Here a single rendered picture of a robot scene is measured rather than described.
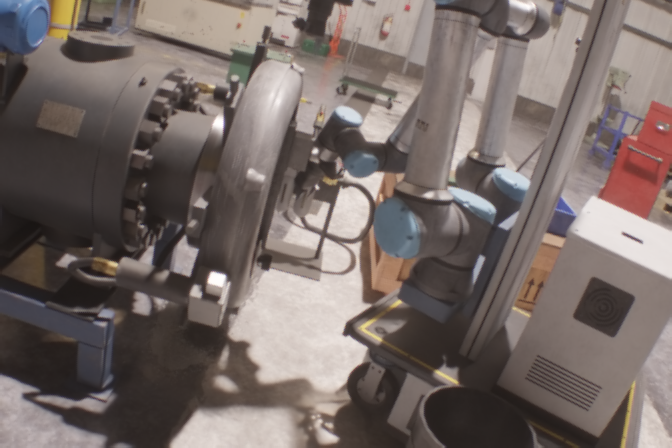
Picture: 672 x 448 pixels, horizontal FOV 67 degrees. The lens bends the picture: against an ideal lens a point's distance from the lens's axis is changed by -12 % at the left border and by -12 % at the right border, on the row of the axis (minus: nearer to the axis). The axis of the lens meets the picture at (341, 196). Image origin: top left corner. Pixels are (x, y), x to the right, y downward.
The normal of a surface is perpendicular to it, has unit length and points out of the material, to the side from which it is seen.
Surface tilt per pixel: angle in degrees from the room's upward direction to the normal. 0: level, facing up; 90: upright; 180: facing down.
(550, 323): 90
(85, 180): 89
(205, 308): 113
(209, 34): 90
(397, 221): 95
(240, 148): 57
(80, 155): 78
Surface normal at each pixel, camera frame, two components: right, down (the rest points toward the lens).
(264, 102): 0.22, -0.51
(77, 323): -0.02, 0.33
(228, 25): -0.29, 0.25
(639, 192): -0.58, 0.11
